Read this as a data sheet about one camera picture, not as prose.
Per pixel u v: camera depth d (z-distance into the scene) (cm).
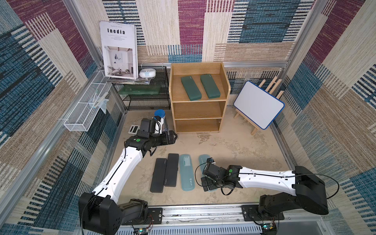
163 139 70
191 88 87
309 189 42
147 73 88
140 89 103
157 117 72
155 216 73
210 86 87
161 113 92
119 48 78
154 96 116
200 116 91
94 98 78
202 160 91
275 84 88
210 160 75
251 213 74
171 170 88
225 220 73
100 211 39
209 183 72
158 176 85
